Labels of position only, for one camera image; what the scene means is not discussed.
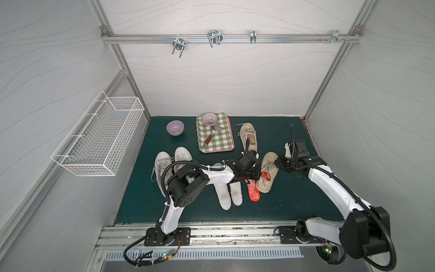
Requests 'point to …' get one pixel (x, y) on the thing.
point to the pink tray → (233, 140)
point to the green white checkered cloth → (221, 140)
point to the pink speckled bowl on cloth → (209, 119)
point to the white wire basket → (96, 145)
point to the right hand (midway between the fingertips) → (278, 161)
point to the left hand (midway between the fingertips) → (263, 175)
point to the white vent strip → (163, 254)
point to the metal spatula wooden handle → (214, 129)
